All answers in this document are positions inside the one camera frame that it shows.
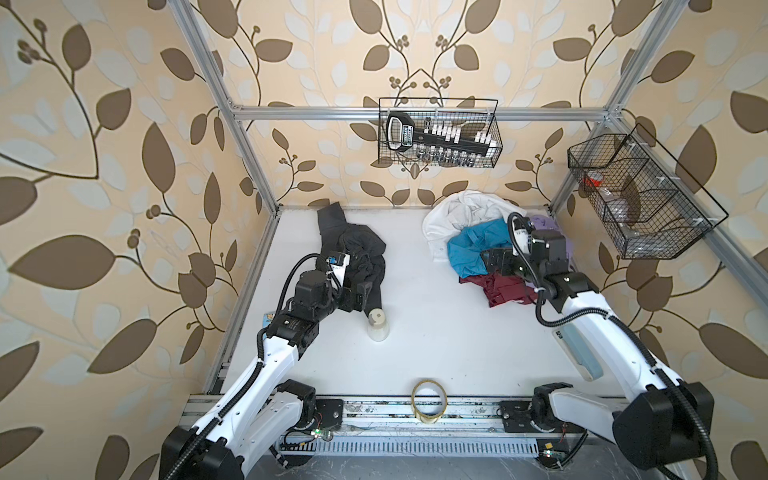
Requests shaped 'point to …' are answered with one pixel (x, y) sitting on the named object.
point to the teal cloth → (466, 247)
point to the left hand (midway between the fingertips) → (357, 277)
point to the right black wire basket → (648, 204)
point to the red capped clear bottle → (594, 178)
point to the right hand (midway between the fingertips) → (497, 253)
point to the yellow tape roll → (420, 417)
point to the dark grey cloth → (365, 246)
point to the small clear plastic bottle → (378, 328)
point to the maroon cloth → (501, 287)
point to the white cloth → (459, 209)
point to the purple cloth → (545, 222)
